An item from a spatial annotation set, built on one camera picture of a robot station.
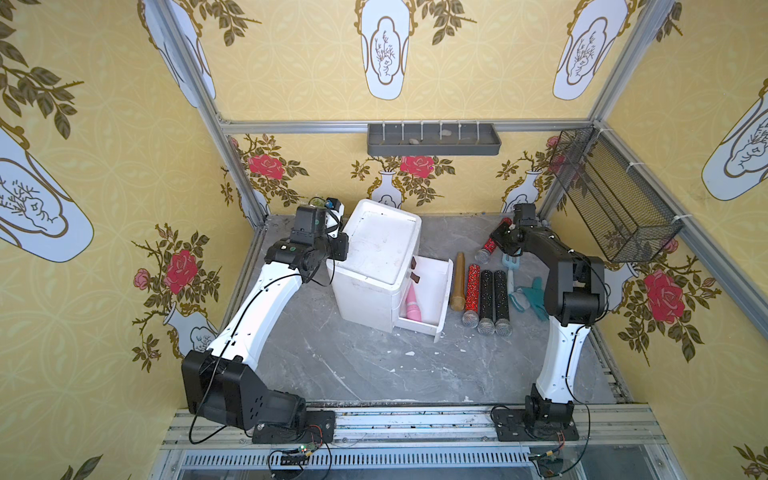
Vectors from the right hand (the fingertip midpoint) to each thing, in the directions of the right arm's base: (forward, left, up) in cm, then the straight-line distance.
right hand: (484, 234), depth 106 cm
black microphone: (-33, +3, -3) cm, 33 cm away
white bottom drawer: (-23, +21, -5) cm, 32 cm away
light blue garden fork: (-9, -9, -7) cm, 15 cm away
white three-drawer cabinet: (-19, +34, +17) cm, 42 cm away
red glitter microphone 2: (-30, +8, -3) cm, 31 cm away
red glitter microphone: (-7, 0, +2) cm, 7 cm away
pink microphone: (-30, +25, -2) cm, 39 cm away
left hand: (-20, +45, +18) cm, 52 cm away
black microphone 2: (-33, -1, -3) cm, 33 cm away
